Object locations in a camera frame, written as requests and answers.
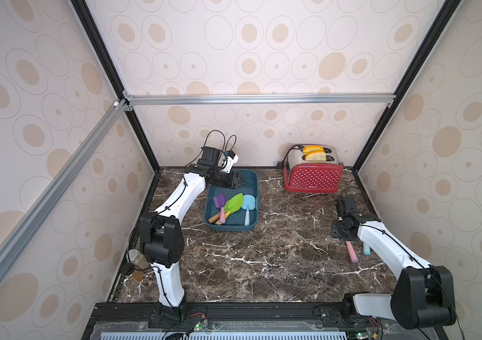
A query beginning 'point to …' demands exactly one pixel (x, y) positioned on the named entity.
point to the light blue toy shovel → (249, 203)
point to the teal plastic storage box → (234, 222)
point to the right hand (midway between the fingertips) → (341, 231)
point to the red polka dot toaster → (316, 176)
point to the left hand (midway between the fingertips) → (244, 178)
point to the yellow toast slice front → (317, 156)
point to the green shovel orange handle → (214, 217)
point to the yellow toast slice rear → (312, 149)
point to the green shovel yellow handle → (233, 205)
